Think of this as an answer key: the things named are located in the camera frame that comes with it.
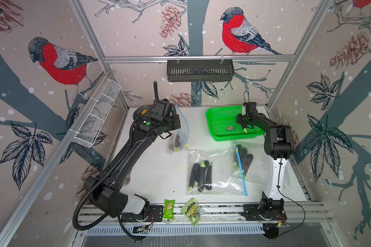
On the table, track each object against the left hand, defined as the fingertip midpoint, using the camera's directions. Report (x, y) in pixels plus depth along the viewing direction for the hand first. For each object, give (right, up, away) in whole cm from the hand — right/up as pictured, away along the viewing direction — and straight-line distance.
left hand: (181, 118), depth 76 cm
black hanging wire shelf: (-1, +34, +31) cm, 46 cm away
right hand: (+42, +1, +35) cm, 54 cm away
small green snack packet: (-6, -45, -1) cm, 45 cm away
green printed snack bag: (+6, -45, -2) cm, 46 cm away
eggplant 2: (+11, -32, +6) cm, 34 cm away
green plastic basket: (+29, -4, +35) cm, 45 cm away
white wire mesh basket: (-52, -6, +9) cm, 53 cm away
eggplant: (-3, -15, +12) cm, 19 cm away
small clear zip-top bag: (+39, -27, +12) cm, 49 cm away
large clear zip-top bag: (+18, -31, +12) cm, 38 cm away
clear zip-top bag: (+1, -8, +2) cm, 8 cm away
